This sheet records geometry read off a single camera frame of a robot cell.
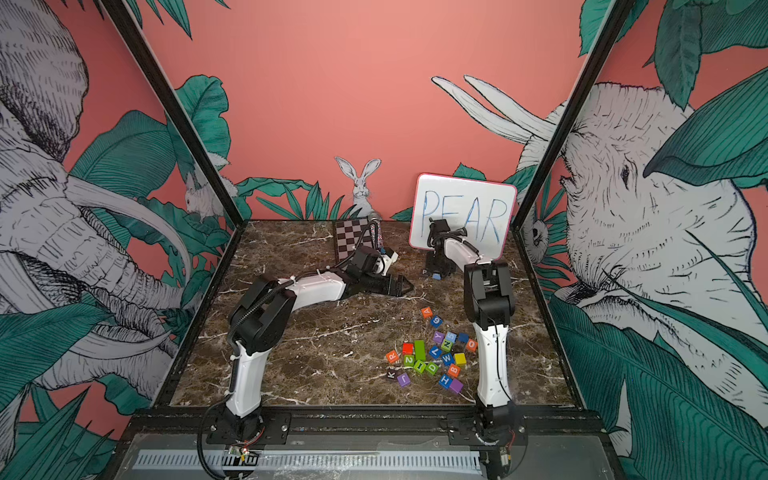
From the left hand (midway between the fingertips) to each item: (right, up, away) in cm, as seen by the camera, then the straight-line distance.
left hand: (407, 282), depth 93 cm
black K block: (-5, -24, -11) cm, 27 cm away
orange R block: (-5, -21, -8) cm, 23 cm away
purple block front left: (-1, -26, -12) cm, 28 cm away
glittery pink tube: (-10, +16, +21) cm, 29 cm away
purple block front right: (+13, -27, -13) cm, 32 cm away
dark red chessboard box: (-22, +17, +21) cm, 35 cm away
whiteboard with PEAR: (+28, +25, +11) cm, 39 cm away
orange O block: (+19, -18, -6) cm, 27 cm away
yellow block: (+15, -21, -9) cm, 27 cm away
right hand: (+10, +5, +13) cm, 17 cm away
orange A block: (+7, -10, +2) cm, 12 cm away
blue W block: (+12, -22, -8) cm, 26 cm away
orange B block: (+13, -24, -10) cm, 29 cm away
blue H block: (+10, -26, -12) cm, 30 cm away
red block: (0, -19, -5) cm, 20 cm away
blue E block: (+11, +1, +9) cm, 14 cm away
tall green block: (+4, -20, -5) cm, 21 cm away
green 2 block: (0, -21, -9) cm, 23 cm away
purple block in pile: (+9, -16, -4) cm, 19 cm away
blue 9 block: (+9, -12, -1) cm, 15 cm away
